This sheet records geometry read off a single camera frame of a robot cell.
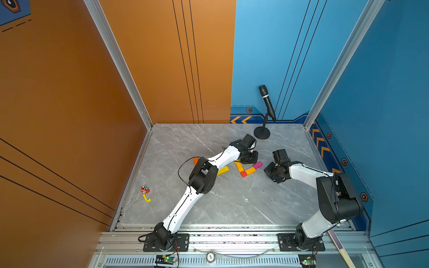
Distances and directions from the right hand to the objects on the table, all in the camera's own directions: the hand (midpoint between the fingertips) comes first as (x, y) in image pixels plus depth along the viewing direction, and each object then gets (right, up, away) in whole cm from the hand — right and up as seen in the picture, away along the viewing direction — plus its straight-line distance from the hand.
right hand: (265, 172), depth 96 cm
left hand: (-2, +7, +5) cm, 9 cm away
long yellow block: (-24, +1, +1) cm, 25 cm away
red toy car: (-66, -8, -9) cm, 67 cm away
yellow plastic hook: (-66, -11, -9) cm, 68 cm away
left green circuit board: (-48, -32, -25) cm, 63 cm away
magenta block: (-3, +4, +3) cm, 6 cm away
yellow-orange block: (-9, +1, 0) cm, 9 cm away
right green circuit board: (+12, -33, -25) cm, 43 cm away
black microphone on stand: (+4, +24, +19) cm, 31 cm away
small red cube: (-13, -1, 0) cm, 13 cm away
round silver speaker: (-30, -28, -30) cm, 51 cm away
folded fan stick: (+27, -31, -27) cm, 49 cm away
